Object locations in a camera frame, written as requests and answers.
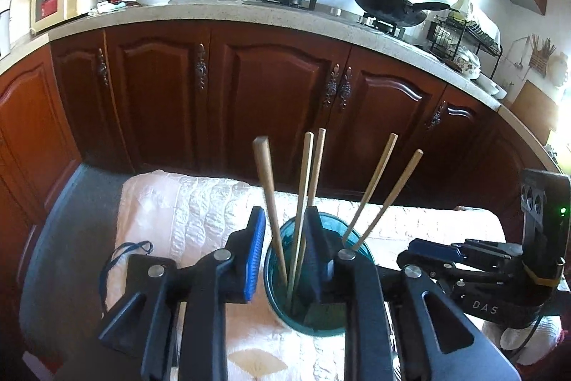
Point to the stone kitchen countertop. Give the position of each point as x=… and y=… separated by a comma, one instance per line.
x=325, y=25

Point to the wooden cutting board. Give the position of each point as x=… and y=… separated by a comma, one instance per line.
x=536, y=110

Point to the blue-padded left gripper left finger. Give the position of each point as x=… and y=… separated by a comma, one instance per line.
x=144, y=344

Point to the pink quilted table cloth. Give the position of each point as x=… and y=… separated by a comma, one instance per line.
x=187, y=217

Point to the black wok pan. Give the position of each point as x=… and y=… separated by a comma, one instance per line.
x=401, y=13

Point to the black dish drying rack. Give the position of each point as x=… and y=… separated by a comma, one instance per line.
x=457, y=43

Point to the white gloved right hand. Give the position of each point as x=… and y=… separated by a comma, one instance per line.
x=531, y=336

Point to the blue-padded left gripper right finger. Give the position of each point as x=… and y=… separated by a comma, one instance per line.
x=398, y=324

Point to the dark wooden kitchen cabinets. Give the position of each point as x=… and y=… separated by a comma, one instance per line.
x=191, y=96

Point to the black phone with lanyard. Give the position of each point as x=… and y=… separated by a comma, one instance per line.
x=151, y=281

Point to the floral ceramic utensil cup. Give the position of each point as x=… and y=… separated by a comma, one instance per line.
x=306, y=315

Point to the wooden chopstick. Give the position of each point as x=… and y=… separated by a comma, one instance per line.
x=312, y=192
x=392, y=196
x=372, y=185
x=305, y=173
x=262, y=158

